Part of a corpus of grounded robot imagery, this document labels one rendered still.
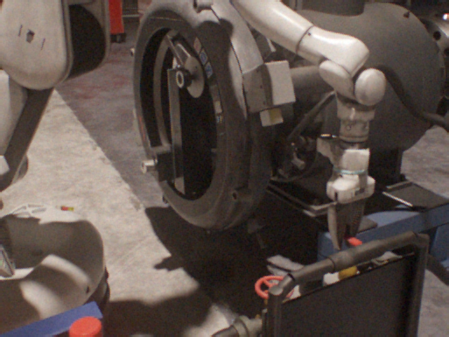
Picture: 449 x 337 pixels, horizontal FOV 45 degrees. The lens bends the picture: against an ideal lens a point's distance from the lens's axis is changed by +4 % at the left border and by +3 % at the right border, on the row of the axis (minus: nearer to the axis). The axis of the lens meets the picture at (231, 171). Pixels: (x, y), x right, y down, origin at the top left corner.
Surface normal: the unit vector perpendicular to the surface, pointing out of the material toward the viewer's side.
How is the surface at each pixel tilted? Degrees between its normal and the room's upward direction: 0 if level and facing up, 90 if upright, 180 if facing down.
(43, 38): 91
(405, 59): 61
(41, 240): 73
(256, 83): 90
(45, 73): 99
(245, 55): 53
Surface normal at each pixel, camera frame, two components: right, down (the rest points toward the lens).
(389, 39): 0.38, -0.41
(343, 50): -0.20, -0.28
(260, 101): -0.85, 0.20
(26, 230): -0.24, 0.07
